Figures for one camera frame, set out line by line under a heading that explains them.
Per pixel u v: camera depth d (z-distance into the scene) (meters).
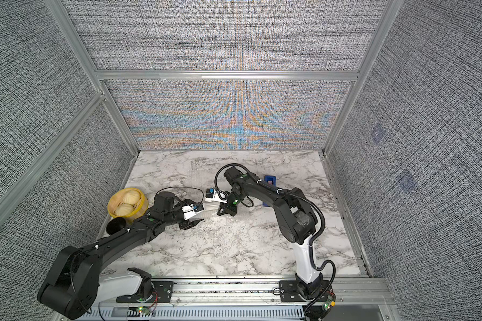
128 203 0.92
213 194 0.78
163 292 0.73
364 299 0.77
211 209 0.86
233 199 0.78
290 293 0.72
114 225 0.86
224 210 0.81
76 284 0.41
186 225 0.76
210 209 0.86
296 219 0.54
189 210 0.73
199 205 0.73
